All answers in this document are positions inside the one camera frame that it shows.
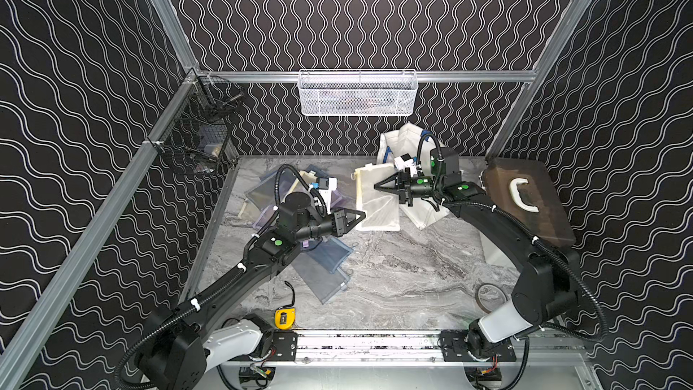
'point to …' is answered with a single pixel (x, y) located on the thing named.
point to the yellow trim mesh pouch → (381, 208)
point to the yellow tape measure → (285, 317)
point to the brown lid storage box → (524, 191)
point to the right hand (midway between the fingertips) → (375, 187)
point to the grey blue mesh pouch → (324, 283)
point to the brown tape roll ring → (477, 295)
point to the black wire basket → (195, 133)
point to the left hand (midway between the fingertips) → (365, 212)
